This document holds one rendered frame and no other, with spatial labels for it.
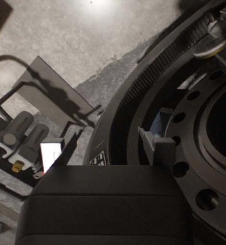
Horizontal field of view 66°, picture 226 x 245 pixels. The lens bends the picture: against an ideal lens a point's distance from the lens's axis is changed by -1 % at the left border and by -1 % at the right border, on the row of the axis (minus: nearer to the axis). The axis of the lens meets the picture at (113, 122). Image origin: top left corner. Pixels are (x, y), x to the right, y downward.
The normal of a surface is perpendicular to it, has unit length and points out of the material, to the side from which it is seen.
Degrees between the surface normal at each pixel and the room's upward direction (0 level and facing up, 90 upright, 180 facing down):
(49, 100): 0
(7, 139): 90
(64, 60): 0
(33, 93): 0
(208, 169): 90
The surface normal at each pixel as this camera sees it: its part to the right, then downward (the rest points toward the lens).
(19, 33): -0.12, 0.62
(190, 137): -0.66, -0.63
